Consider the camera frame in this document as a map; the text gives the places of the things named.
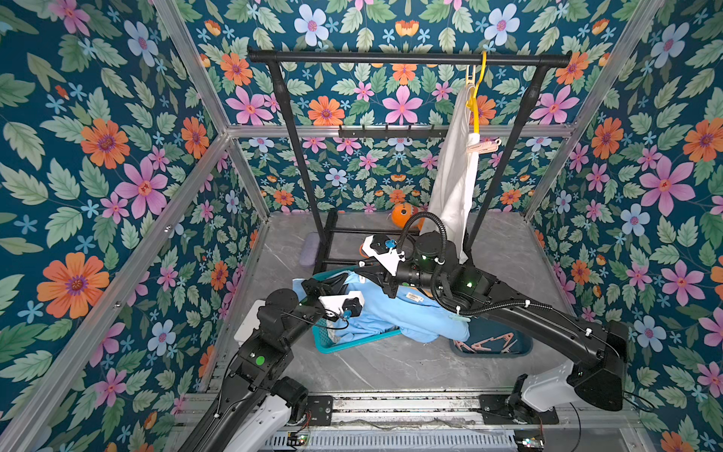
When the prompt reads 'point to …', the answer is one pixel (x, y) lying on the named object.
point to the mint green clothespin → (459, 317)
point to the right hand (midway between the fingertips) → (366, 255)
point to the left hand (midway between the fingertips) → (344, 270)
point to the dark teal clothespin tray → (492, 338)
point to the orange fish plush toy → (401, 213)
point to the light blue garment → (370, 309)
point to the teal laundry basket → (323, 340)
